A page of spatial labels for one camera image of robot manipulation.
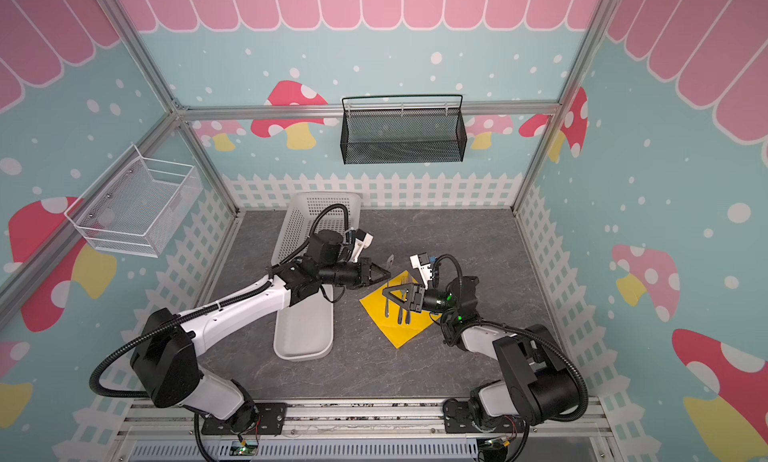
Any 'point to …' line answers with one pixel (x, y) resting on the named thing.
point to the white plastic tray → (304, 331)
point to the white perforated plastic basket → (305, 209)
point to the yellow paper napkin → (399, 334)
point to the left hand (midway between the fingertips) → (389, 282)
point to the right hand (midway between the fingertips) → (385, 295)
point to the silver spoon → (390, 261)
